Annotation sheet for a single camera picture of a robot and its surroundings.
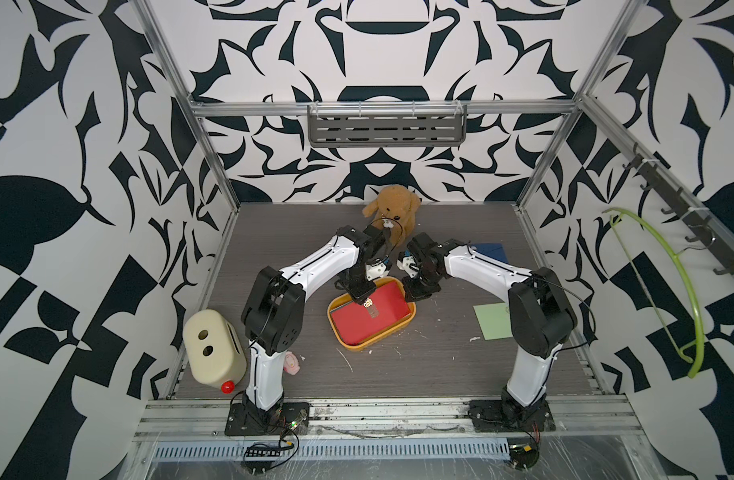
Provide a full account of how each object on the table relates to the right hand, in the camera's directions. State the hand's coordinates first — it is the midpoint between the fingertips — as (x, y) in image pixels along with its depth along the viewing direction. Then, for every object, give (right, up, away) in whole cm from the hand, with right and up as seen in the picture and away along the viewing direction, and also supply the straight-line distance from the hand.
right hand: (407, 293), depth 91 cm
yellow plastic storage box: (-8, -10, -9) cm, 16 cm away
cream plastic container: (-49, -11, -16) cm, 53 cm away
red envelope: (-14, -7, -6) cm, 17 cm away
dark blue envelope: (+33, +12, +15) cm, 38 cm away
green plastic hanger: (+52, +23, -12) cm, 58 cm away
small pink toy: (-32, -17, -10) cm, 38 cm away
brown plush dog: (-3, +26, +5) cm, 26 cm away
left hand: (-15, +2, -2) cm, 16 cm away
